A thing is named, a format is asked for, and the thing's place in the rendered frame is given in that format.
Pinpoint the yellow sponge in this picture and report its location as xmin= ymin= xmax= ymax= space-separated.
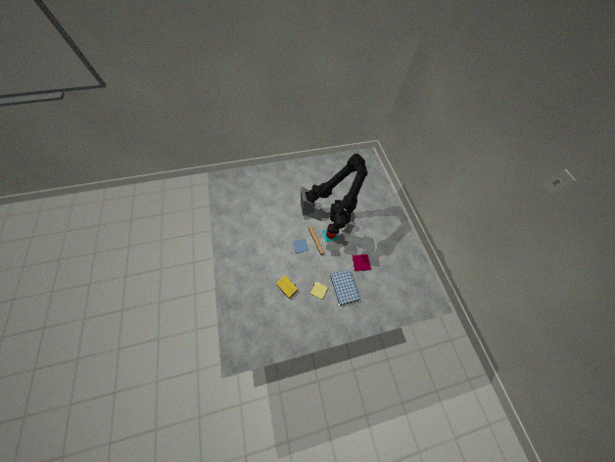
xmin=276 ymin=275 xmax=298 ymax=298

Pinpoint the flat magenta pad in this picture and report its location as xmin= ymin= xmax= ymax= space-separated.
xmin=353 ymin=254 xmax=371 ymax=271

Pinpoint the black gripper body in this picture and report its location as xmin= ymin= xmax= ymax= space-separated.
xmin=328 ymin=204 xmax=339 ymax=234

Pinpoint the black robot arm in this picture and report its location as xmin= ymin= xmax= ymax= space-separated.
xmin=306 ymin=154 xmax=367 ymax=229

